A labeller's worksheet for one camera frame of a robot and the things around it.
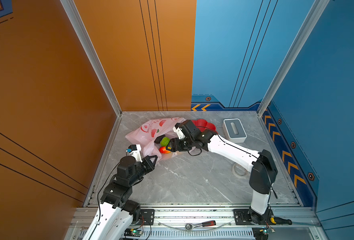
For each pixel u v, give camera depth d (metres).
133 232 0.71
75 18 0.72
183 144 0.68
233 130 1.02
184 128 0.64
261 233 0.71
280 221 0.71
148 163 0.63
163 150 0.92
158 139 0.99
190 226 0.69
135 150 0.65
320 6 0.69
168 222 0.73
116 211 0.47
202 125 1.09
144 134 0.87
